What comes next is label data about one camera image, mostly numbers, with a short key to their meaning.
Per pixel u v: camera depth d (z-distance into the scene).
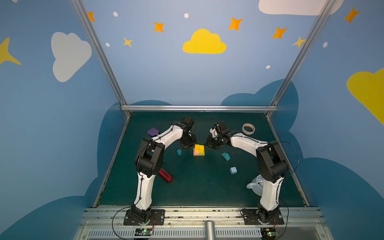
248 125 1.14
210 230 0.69
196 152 0.98
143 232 0.70
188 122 0.81
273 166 0.52
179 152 0.96
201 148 0.96
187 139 0.84
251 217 0.75
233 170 0.89
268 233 0.72
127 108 1.18
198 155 0.96
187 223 0.73
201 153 0.97
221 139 0.74
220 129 0.79
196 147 0.96
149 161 0.54
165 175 0.85
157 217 0.74
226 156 0.96
